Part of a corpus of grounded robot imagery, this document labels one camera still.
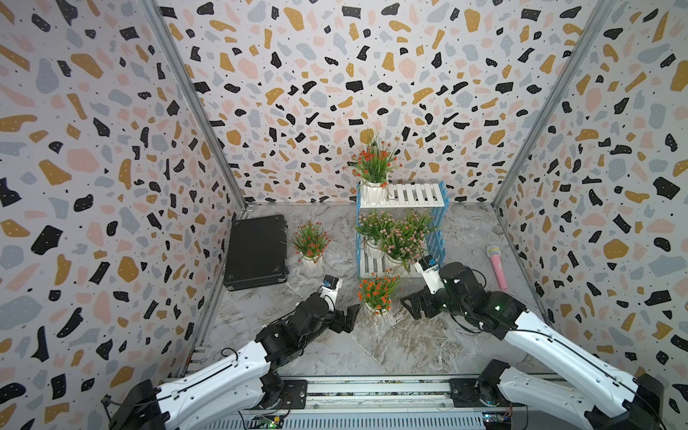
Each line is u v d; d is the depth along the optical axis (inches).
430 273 26.4
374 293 30.7
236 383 19.5
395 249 34.8
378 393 29.9
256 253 41.5
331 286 26.5
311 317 22.3
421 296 25.6
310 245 35.4
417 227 35.8
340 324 27.1
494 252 40.2
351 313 27.5
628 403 15.5
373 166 28.8
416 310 26.1
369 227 35.4
